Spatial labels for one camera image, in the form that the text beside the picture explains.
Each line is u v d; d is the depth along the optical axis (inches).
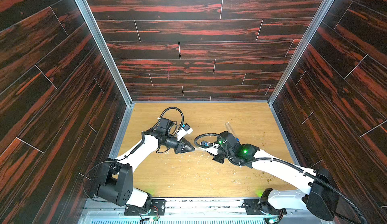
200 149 26.7
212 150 26.7
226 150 23.4
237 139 39.0
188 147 29.1
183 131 28.3
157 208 28.9
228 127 41.3
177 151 27.8
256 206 29.1
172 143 27.8
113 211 28.8
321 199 15.1
